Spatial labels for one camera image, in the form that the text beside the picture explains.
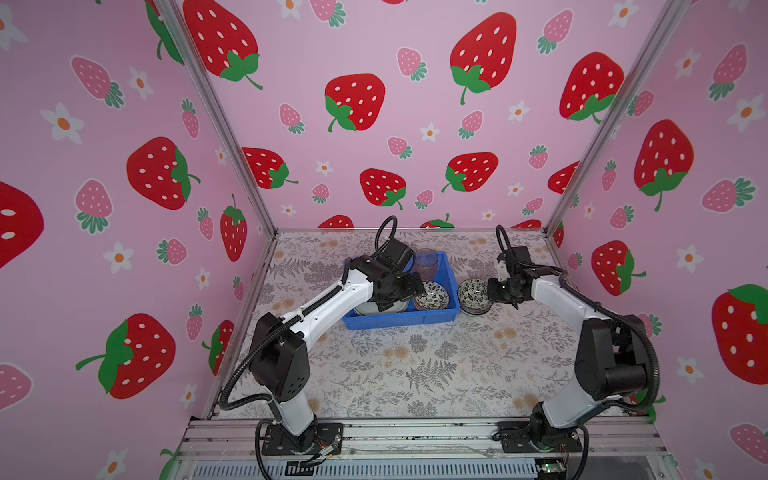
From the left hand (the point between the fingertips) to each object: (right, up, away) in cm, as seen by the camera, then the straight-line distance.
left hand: (415, 294), depth 83 cm
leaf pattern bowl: (+20, -2, +13) cm, 24 cm away
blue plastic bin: (0, -9, +12) cm, 15 cm away
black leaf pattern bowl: (+8, -3, +14) cm, 16 cm away
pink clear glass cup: (+5, +10, +18) cm, 21 cm away
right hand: (+24, -1, +10) cm, 26 cm away
